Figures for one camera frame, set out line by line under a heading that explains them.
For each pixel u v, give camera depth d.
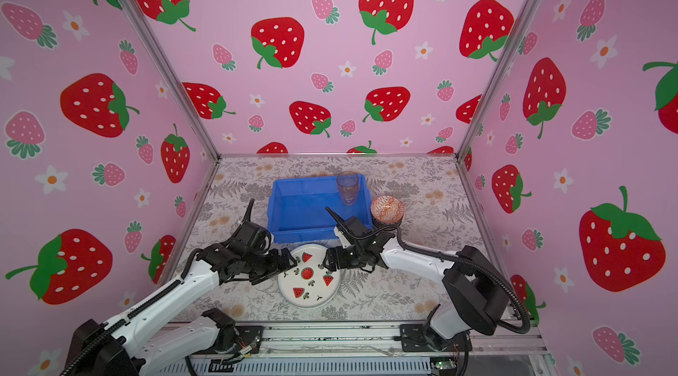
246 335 0.75
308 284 0.82
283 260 0.73
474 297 0.44
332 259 0.74
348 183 1.01
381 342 0.75
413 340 0.73
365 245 0.65
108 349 0.39
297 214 1.02
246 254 0.63
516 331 0.41
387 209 0.93
